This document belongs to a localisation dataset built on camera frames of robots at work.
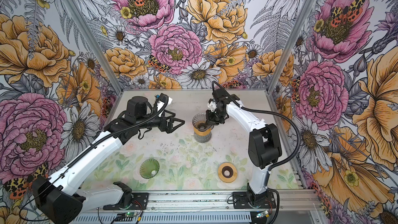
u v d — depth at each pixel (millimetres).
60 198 373
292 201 773
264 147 484
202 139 914
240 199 739
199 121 875
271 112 499
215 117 767
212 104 849
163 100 628
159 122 631
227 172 832
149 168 807
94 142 465
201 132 868
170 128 625
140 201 734
